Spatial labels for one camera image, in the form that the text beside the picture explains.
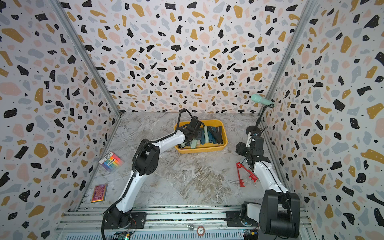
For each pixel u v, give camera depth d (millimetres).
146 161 595
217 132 1071
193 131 822
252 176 881
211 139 1032
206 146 1004
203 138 1032
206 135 1057
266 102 887
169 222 734
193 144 976
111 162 922
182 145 999
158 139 638
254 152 677
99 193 801
